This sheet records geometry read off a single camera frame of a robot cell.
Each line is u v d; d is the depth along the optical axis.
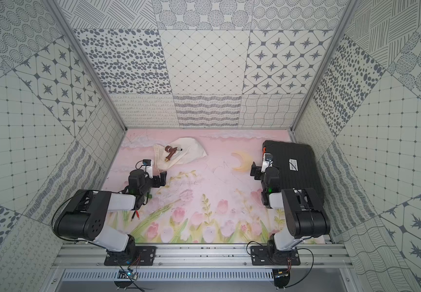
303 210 0.52
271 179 0.70
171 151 1.07
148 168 0.83
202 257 0.76
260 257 0.73
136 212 0.86
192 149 1.04
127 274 0.70
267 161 0.80
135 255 0.72
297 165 0.95
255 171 0.85
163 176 0.93
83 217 0.45
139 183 0.74
